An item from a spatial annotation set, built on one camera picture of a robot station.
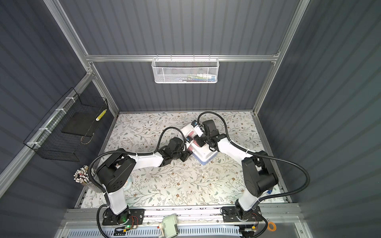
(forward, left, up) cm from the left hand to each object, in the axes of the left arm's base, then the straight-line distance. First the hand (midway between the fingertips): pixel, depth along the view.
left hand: (189, 149), depth 94 cm
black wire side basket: (-2, +62, +23) cm, 66 cm away
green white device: (-41, +11, 0) cm, 43 cm away
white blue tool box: (-8, -7, +7) cm, 13 cm away
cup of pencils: (-20, +52, +13) cm, 57 cm away
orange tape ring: (-43, -39, -3) cm, 58 cm away
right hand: (+4, -7, +6) cm, 10 cm away
